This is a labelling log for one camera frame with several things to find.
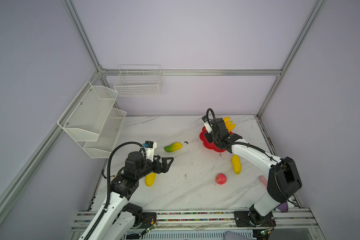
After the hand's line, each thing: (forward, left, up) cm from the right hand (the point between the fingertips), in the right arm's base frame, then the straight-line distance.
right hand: (208, 127), depth 88 cm
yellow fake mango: (-15, -18, -16) cm, 28 cm away
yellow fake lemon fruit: (-26, +34, -15) cm, 45 cm away
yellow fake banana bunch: (+6, -14, -4) cm, 16 cm away
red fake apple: (-26, -7, -14) cm, 30 cm away
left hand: (-22, +23, +2) cm, 32 cm away
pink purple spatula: (-38, -39, -21) cm, 59 cm away
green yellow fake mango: (-4, +22, -16) cm, 28 cm away
